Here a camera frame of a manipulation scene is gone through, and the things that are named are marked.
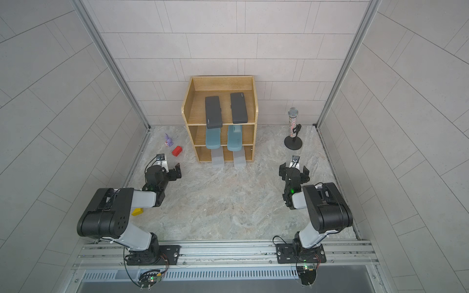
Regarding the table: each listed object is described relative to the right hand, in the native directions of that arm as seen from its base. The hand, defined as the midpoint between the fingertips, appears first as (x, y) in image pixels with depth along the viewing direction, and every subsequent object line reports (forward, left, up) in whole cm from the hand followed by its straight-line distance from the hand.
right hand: (294, 162), depth 94 cm
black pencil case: (+10, +39, +28) cm, 49 cm away
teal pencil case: (+8, +41, +14) cm, 44 cm away
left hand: (+4, +63, +2) cm, 63 cm away
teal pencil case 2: (+8, +30, +13) cm, 34 cm away
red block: (+13, +64, 0) cm, 65 cm away
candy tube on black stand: (+16, -4, -4) cm, 17 cm away
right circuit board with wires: (-46, +5, -6) cm, 47 cm away
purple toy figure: (+19, +69, +2) cm, 72 cm away
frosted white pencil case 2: (+6, +29, -1) cm, 30 cm away
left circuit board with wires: (-44, +65, -5) cm, 79 cm away
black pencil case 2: (+13, +27, +28) cm, 41 cm away
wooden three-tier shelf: (+14, +48, +27) cm, 57 cm away
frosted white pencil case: (+6, +40, +1) cm, 41 cm away
